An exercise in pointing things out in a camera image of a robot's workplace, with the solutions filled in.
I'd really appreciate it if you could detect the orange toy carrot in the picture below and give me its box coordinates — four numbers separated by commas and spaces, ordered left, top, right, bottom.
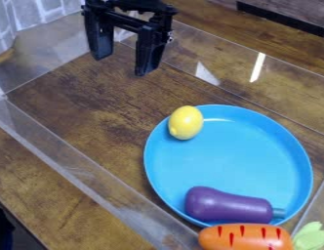
198, 222, 324, 250

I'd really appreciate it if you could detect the yellow toy lemon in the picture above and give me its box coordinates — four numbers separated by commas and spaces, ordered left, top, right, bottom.
169, 105, 203, 140

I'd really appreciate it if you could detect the white patterned curtain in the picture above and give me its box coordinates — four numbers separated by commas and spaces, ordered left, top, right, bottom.
0, 0, 83, 55

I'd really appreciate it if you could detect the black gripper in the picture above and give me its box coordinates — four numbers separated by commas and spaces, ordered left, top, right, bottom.
81, 0, 178, 76

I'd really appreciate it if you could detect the purple toy eggplant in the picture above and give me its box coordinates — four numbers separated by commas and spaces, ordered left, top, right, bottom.
185, 187, 286, 224

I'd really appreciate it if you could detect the blue round plastic tray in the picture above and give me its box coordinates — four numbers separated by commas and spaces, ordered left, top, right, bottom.
143, 104, 313, 228

